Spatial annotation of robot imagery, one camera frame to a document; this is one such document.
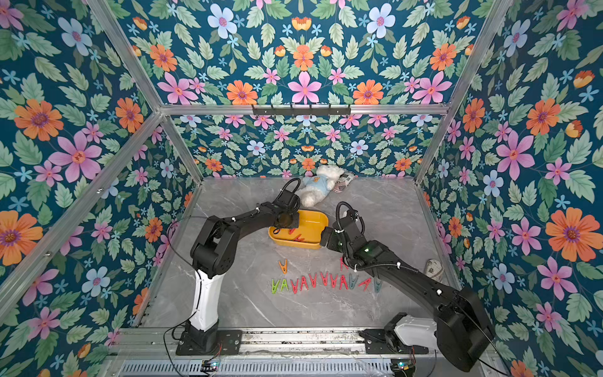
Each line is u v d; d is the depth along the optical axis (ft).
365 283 2.82
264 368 2.51
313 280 2.83
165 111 3.02
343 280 2.83
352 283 2.82
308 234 3.45
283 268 2.90
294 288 2.77
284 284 2.82
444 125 3.19
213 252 1.82
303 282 2.83
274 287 2.77
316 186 3.49
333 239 2.38
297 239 3.20
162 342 2.46
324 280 2.83
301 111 3.06
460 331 1.31
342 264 3.00
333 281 2.83
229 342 2.41
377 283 2.80
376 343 2.37
